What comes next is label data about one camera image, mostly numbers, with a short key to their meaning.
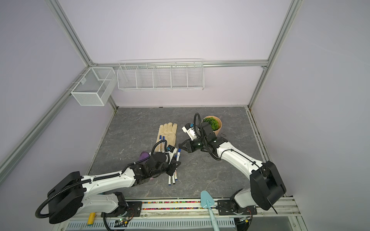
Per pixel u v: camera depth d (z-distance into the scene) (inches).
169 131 41.4
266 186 16.5
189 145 27.4
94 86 38.8
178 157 31.0
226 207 29.0
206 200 29.2
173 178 32.6
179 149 30.5
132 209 29.1
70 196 16.2
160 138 39.7
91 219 27.6
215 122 38.7
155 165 24.4
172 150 28.5
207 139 25.2
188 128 28.5
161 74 39.0
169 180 32.5
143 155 36.7
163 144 38.0
